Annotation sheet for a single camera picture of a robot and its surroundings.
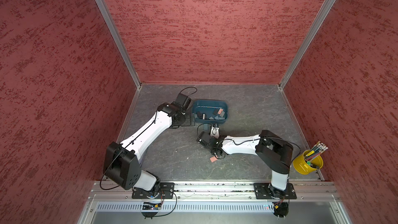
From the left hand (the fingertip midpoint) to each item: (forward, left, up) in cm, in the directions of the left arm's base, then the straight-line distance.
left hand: (183, 124), depth 82 cm
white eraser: (+12, -11, -10) cm, 19 cm away
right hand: (-4, -15, -15) cm, 22 cm away
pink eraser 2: (+18, -22, -13) cm, 31 cm away
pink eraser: (-14, -17, -12) cm, 25 cm away
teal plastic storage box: (+19, -15, -15) cm, 29 cm away
